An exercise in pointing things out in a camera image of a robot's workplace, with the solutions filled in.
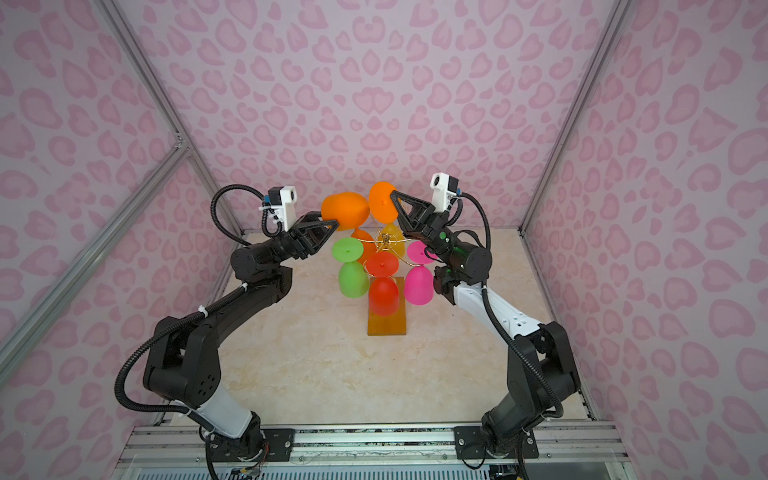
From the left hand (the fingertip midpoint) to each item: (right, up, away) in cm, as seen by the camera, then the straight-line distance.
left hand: (341, 225), depth 59 cm
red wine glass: (+8, -15, +14) cm, 22 cm away
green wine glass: (0, -12, +17) cm, 21 cm away
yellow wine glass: (+11, +1, +25) cm, 27 cm away
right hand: (+10, +3, -6) cm, 12 cm away
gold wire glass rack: (+9, -3, +16) cm, 18 cm away
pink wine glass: (+17, -13, +16) cm, 26 cm away
